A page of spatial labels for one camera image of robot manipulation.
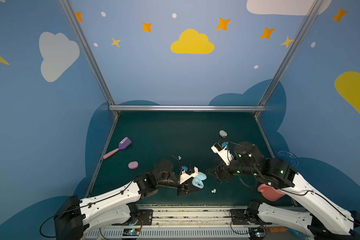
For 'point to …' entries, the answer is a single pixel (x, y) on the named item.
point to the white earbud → (214, 191)
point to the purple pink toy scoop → (123, 145)
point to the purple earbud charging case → (133, 165)
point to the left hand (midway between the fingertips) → (201, 186)
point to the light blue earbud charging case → (197, 181)
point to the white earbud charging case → (223, 133)
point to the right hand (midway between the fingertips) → (213, 164)
